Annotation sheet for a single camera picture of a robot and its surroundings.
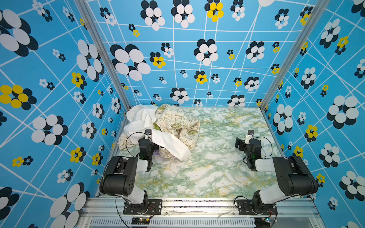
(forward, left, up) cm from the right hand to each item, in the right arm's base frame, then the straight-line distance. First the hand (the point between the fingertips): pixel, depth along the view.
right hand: (246, 138), depth 94 cm
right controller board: (-45, +2, -7) cm, 46 cm away
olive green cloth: (+4, +60, +7) cm, 61 cm away
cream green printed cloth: (+9, +46, +6) cm, 47 cm away
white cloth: (+12, +73, +3) cm, 75 cm away
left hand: (0, +63, +3) cm, 63 cm away
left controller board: (-45, +64, -8) cm, 79 cm away
